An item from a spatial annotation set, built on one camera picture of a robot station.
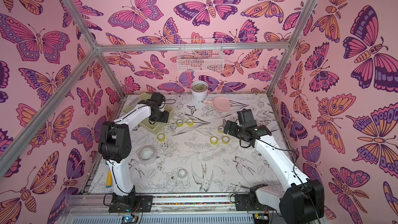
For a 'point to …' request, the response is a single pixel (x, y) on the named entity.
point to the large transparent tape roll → (147, 154)
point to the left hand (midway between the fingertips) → (165, 117)
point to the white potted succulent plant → (199, 89)
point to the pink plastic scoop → (220, 103)
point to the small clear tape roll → (182, 173)
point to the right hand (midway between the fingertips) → (228, 129)
